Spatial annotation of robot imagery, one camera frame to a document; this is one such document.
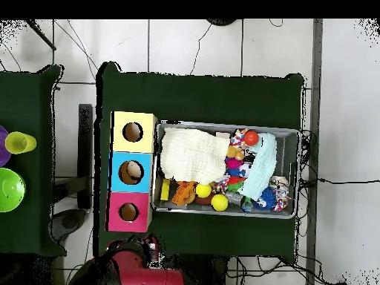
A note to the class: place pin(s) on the wooden three-hole box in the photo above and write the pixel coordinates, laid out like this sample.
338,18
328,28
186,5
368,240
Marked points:
118,181

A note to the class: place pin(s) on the black tripod leg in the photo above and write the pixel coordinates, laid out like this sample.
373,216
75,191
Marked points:
41,35

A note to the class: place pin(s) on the brown plush toy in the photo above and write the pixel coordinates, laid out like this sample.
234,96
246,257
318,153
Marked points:
236,153

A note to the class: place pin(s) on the orange plastic toy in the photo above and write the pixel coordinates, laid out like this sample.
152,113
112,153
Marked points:
184,193

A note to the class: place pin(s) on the orange ball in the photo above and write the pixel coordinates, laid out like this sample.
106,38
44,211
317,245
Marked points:
251,138

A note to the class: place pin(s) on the dark green table cloth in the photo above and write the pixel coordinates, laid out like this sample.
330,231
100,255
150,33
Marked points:
207,98

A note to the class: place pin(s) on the cream muslin cloth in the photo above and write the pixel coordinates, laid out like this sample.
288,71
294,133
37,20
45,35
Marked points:
193,154

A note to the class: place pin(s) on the yellow-green plastic cup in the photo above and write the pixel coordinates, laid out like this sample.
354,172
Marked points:
19,143

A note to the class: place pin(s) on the yellow ball with seam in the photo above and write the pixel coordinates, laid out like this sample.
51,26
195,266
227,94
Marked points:
219,202

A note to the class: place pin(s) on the dark green side-table cloth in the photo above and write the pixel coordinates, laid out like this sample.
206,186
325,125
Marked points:
26,98

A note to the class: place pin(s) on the metal mesh bin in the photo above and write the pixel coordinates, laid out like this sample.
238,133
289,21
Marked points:
286,148

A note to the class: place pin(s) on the black round object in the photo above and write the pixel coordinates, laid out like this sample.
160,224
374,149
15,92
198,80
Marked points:
221,22

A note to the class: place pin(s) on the grey round base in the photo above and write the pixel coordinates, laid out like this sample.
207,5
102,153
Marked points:
69,222

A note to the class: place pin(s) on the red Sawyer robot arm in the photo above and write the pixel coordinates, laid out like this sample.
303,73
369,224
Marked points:
142,270

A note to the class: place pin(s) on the bright green plastic bowl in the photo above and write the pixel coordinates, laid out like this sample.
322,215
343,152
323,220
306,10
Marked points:
10,190

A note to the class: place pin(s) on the mint green muslin cloth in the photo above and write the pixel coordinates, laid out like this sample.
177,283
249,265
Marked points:
262,166

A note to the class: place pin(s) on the yellow block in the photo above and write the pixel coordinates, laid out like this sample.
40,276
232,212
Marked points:
165,190

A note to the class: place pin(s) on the purple plastic plate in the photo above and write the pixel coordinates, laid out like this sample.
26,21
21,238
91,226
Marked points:
3,157

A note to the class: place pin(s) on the plain yellow ball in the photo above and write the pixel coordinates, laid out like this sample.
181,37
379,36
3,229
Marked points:
203,191

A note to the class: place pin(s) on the black flat panel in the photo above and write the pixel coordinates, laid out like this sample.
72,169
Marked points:
85,148

